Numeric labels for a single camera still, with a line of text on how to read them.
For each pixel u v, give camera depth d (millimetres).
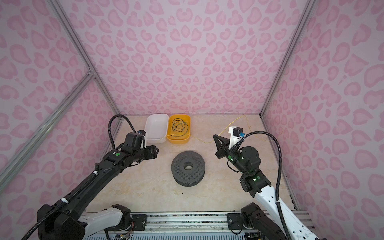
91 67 903
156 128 1034
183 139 1003
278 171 526
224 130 1125
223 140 622
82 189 438
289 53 843
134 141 607
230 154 593
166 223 750
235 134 576
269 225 550
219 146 655
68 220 379
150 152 705
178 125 1134
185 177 819
